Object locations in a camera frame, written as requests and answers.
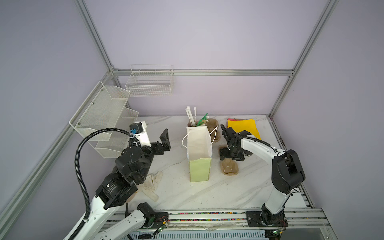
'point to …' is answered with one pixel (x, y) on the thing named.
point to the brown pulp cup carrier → (228, 166)
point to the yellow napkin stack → (241, 125)
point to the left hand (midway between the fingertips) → (157, 132)
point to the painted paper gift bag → (199, 149)
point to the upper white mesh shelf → (105, 108)
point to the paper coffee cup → (247, 152)
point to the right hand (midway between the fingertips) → (226, 158)
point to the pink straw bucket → (189, 124)
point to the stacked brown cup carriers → (212, 126)
